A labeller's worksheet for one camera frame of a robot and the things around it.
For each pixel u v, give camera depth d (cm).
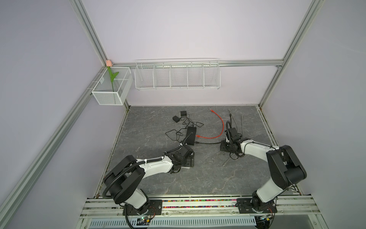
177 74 103
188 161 80
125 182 43
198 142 99
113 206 75
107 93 77
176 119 112
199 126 107
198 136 102
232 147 71
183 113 115
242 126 108
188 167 87
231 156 81
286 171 46
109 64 90
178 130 105
